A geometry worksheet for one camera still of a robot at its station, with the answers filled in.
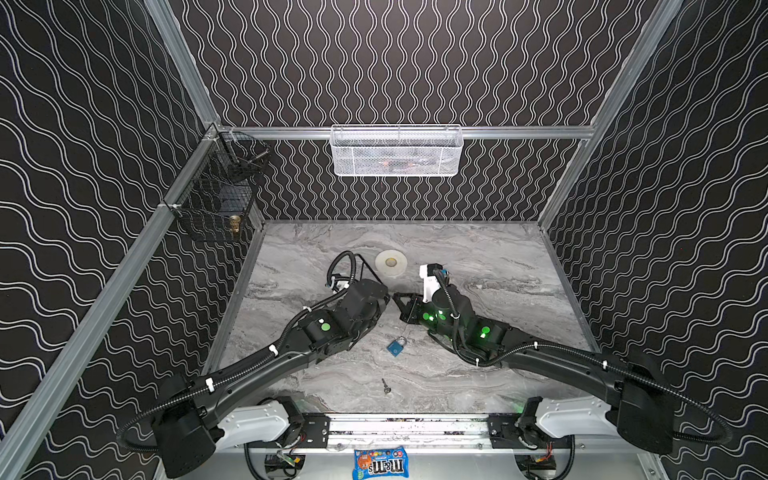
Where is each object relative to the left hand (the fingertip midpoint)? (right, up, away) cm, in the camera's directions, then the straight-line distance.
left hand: (399, 288), depth 73 cm
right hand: (-2, -3, +2) cm, 4 cm away
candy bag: (-5, -40, -4) cm, 40 cm away
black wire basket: (-58, +31, +27) cm, 72 cm away
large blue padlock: (-1, -19, +15) cm, 25 cm away
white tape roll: (-1, +5, +35) cm, 35 cm away
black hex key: (-10, +4, +34) cm, 36 cm away
